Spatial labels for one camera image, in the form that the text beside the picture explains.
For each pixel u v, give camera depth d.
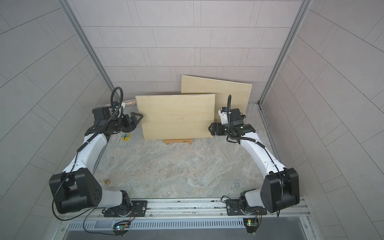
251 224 0.68
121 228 0.63
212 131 0.73
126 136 0.96
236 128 0.57
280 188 0.39
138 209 0.71
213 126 0.72
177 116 0.84
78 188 0.40
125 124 0.71
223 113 0.73
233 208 0.71
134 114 0.73
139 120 0.75
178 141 0.89
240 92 0.90
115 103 0.71
